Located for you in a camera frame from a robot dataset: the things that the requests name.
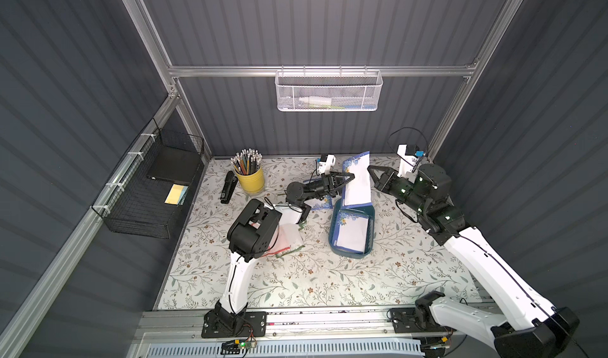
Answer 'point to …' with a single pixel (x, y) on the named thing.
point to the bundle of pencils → (246, 161)
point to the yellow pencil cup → (252, 184)
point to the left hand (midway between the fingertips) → (357, 185)
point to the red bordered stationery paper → (280, 242)
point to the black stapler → (230, 184)
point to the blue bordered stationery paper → (325, 203)
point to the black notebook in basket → (176, 165)
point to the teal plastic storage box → (367, 210)
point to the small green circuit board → (234, 347)
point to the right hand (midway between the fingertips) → (369, 169)
